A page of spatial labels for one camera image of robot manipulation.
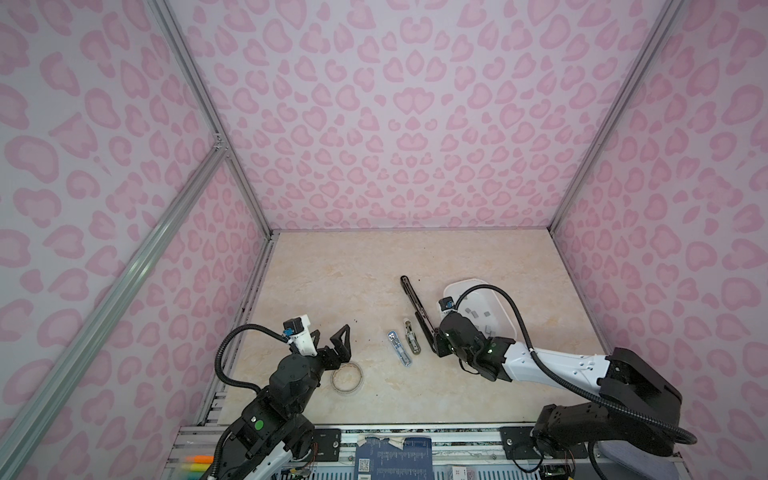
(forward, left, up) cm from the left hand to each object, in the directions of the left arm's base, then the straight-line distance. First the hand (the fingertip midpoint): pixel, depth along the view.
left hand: (336, 326), depth 73 cm
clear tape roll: (-6, -1, -20) cm, 21 cm away
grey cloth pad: (-28, -71, -16) cm, 78 cm away
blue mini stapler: (+1, -16, -19) cm, 24 cm away
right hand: (+5, -26, -13) cm, 29 cm away
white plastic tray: (+15, -43, -18) cm, 49 cm away
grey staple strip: (+13, -40, -20) cm, 47 cm away
